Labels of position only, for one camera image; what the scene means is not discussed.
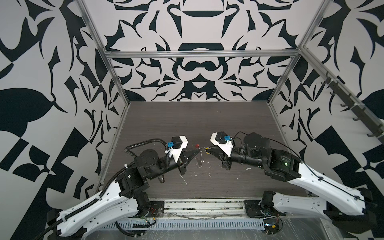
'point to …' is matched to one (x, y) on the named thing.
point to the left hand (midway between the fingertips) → (199, 146)
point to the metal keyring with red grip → (201, 149)
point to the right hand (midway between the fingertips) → (208, 148)
